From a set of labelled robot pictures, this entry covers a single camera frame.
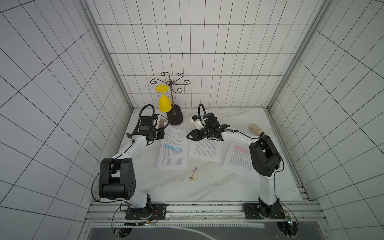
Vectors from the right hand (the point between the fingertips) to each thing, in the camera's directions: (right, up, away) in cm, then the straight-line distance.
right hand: (191, 131), depth 92 cm
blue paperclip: (+3, -22, -4) cm, 23 cm away
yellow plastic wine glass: (-16, +17, -2) cm, 23 cm away
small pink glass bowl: (-21, +6, +16) cm, 27 cm away
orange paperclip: (+3, -27, -8) cm, 28 cm away
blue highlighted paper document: (-11, -14, +1) cm, 18 cm away
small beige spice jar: (+46, +1, +11) cm, 47 cm away
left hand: (-18, -2, -1) cm, 18 cm away
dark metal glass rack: (-13, +13, +22) cm, 29 cm away
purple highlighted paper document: (+11, -12, +5) cm, 17 cm away
